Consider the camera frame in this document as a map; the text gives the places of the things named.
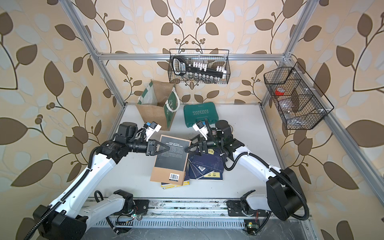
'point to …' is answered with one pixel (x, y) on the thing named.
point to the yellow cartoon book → (168, 185)
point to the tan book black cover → (170, 166)
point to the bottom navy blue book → (216, 175)
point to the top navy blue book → (205, 166)
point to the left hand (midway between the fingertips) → (165, 147)
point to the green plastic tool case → (195, 112)
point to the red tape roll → (279, 91)
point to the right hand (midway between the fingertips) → (187, 147)
